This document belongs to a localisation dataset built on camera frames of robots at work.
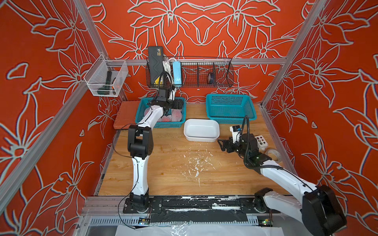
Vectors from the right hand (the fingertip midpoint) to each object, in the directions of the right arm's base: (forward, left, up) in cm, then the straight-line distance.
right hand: (220, 139), depth 83 cm
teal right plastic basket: (+38, -14, -14) cm, 43 cm away
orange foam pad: (+30, +70, -14) cm, 78 cm away
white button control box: (+4, -29, -11) cm, 31 cm away
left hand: (+29, +27, +4) cm, 40 cm away
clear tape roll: (-3, -35, -13) cm, 38 cm away
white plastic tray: (+16, +10, -13) cm, 23 cm away
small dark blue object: (+35, +5, +17) cm, 39 cm away
